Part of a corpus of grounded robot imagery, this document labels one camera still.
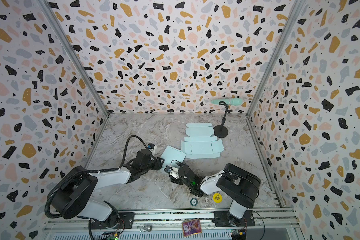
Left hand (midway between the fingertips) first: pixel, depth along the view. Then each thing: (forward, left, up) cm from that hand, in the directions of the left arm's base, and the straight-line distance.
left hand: (163, 158), depth 90 cm
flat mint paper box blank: (+14, -24, -6) cm, 28 cm away
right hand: (-5, -7, 0) cm, 8 cm away
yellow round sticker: (-21, -30, -6) cm, 37 cm away
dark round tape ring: (-23, -17, -5) cm, 29 cm away
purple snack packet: (-35, -16, -3) cm, 39 cm away
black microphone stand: (+24, -40, -5) cm, 47 cm away
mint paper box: (+2, -5, -3) cm, 6 cm away
